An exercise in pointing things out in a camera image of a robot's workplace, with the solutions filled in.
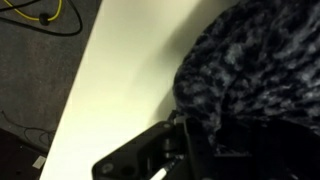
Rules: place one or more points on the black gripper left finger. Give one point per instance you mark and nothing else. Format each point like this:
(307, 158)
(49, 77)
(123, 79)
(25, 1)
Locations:
(160, 150)

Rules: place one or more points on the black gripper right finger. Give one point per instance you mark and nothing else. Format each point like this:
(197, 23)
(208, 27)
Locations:
(293, 153)

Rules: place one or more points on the dark blue speckled knit cloth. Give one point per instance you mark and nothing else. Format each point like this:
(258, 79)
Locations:
(253, 60)

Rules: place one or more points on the white paper label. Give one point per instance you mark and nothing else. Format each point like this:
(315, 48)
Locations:
(39, 161)

